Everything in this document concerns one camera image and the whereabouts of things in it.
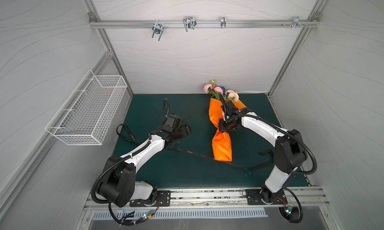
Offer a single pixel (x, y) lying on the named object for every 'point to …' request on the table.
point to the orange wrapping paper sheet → (221, 141)
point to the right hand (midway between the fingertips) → (222, 125)
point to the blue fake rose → (223, 88)
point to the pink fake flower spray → (209, 88)
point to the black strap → (248, 166)
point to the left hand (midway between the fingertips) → (189, 128)
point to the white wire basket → (87, 117)
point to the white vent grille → (178, 214)
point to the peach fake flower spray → (233, 96)
